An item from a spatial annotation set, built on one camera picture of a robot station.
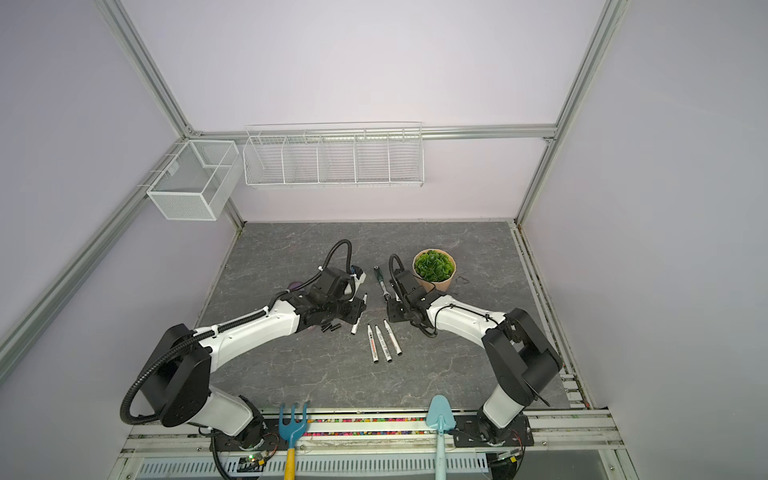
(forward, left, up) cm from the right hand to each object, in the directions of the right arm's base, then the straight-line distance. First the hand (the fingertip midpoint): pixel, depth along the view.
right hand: (392, 306), depth 91 cm
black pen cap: (-5, +20, -5) cm, 21 cm away
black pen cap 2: (-4, +17, -5) cm, 18 cm away
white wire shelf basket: (+49, +2, +21) cm, 54 cm away
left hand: (-3, +8, +5) cm, 10 cm away
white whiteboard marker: (-10, +3, -5) cm, 12 cm away
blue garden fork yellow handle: (-32, +26, -5) cm, 42 cm away
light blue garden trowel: (-30, -12, -3) cm, 33 cm away
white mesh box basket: (+36, +64, +21) cm, 76 cm away
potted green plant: (+10, -14, +6) cm, 18 cm away
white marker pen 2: (-14, +5, -5) cm, 15 cm away
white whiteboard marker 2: (-9, 0, -5) cm, 10 cm away
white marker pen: (-7, +11, +1) cm, 13 cm away
